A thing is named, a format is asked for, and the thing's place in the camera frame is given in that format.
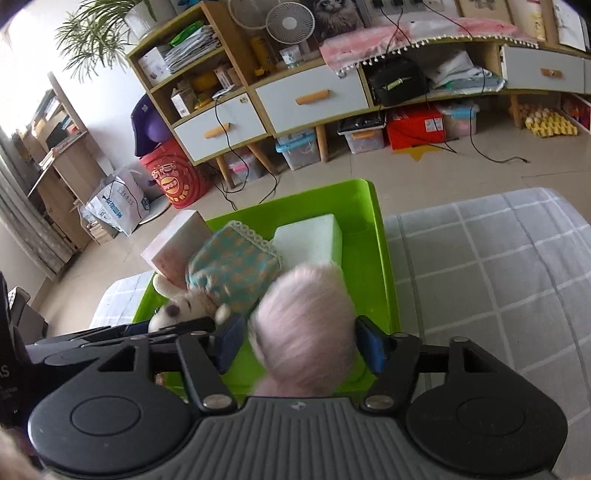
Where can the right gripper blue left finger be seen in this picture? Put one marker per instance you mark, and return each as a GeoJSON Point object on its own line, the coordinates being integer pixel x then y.
{"type": "Point", "coordinates": [228, 339]}

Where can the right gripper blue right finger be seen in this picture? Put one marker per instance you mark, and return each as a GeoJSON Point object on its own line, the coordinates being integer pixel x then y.
{"type": "Point", "coordinates": [371, 343]}

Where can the plush doll teal dress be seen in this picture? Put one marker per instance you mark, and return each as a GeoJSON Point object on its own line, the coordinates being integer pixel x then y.
{"type": "Point", "coordinates": [227, 276]}

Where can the pink fluffy plush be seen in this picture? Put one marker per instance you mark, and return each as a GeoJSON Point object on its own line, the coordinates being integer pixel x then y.
{"type": "Point", "coordinates": [303, 333]}

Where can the pink sponge block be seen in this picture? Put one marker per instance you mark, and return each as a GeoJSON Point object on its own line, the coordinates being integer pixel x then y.
{"type": "Point", "coordinates": [171, 250]}

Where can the white foam block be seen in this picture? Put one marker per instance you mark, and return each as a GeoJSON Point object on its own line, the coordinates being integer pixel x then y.
{"type": "Point", "coordinates": [315, 241]}

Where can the green plastic storage bin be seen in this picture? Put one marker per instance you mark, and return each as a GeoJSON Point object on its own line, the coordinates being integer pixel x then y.
{"type": "Point", "coordinates": [366, 264]}

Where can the checkered grey table cloth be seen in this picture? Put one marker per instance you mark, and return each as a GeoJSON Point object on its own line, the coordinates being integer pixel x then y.
{"type": "Point", "coordinates": [511, 272]}

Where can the white paper shopping bag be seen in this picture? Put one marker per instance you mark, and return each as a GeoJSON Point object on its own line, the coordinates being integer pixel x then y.
{"type": "Point", "coordinates": [119, 202]}

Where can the red snack barrel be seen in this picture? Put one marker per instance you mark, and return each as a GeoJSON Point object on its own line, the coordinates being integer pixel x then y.
{"type": "Point", "coordinates": [181, 182]}

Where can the clear storage box blue lid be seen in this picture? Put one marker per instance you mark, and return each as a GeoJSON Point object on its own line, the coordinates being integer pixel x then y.
{"type": "Point", "coordinates": [299, 149]}

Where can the grey curtain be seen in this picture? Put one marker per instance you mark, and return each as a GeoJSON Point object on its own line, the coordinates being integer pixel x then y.
{"type": "Point", "coordinates": [38, 240]}

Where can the red cardboard box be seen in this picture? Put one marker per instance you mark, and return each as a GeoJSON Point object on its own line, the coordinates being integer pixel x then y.
{"type": "Point", "coordinates": [414, 126]}

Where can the wooden shelf desk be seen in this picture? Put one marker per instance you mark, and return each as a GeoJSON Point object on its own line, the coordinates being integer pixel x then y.
{"type": "Point", "coordinates": [66, 156]}

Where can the black bag on shelf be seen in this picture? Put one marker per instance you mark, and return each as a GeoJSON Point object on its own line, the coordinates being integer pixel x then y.
{"type": "Point", "coordinates": [396, 81]}

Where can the wooden cabinet with drawers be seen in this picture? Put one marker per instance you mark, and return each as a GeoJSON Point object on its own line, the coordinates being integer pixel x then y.
{"type": "Point", "coordinates": [308, 96]}

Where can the yellow egg tray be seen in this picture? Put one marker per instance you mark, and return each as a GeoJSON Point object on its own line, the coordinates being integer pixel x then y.
{"type": "Point", "coordinates": [545, 122]}

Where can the pink lace runner cloth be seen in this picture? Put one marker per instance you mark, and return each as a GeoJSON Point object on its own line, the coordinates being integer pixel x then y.
{"type": "Point", "coordinates": [368, 46]}

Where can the long low tv cabinet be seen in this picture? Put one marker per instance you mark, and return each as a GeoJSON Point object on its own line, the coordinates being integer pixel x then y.
{"type": "Point", "coordinates": [504, 69]}

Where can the white desk fan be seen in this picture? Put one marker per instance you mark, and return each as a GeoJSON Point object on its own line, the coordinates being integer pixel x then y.
{"type": "Point", "coordinates": [291, 23]}

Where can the framed cat picture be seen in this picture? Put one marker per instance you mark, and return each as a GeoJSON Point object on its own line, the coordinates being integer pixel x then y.
{"type": "Point", "coordinates": [335, 17]}

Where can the potted green plant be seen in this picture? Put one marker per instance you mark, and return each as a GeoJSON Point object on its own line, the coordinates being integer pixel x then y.
{"type": "Point", "coordinates": [96, 35]}

